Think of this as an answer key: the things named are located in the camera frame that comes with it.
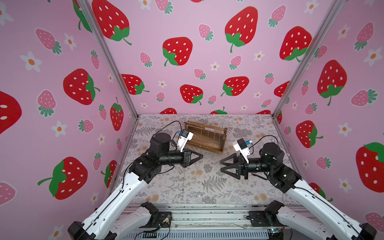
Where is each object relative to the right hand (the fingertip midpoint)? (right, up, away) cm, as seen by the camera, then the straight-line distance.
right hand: (223, 164), depth 60 cm
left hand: (-9, +3, +2) cm, 9 cm away
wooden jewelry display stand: (-2, +9, +47) cm, 47 cm away
